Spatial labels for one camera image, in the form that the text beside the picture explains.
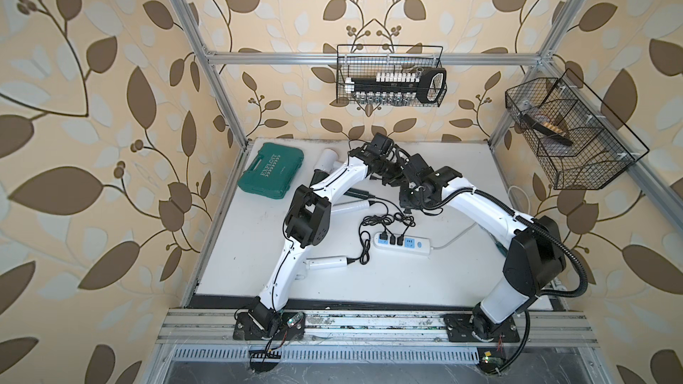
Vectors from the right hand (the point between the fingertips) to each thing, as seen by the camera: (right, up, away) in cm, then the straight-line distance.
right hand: (406, 202), depth 88 cm
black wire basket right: (+45, +18, -15) cm, 51 cm away
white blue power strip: (+4, -14, 0) cm, 15 cm away
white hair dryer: (-28, +14, +19) cm, 36 cm away
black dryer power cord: (-9, -7, +7) cm, 14 cm away
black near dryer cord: (-14, -13, +3) cm, 19 cm away
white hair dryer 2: (-19, -3, +11) cm, 22 cm away
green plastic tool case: (-50, +10, +17) cm, 54 cm away
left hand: (+2, +9, +1) cm, 9 cm away
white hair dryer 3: (-26, -19, -4) cm, 33 cm away
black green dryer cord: (+1, -6, +1) cm, 6 cm away
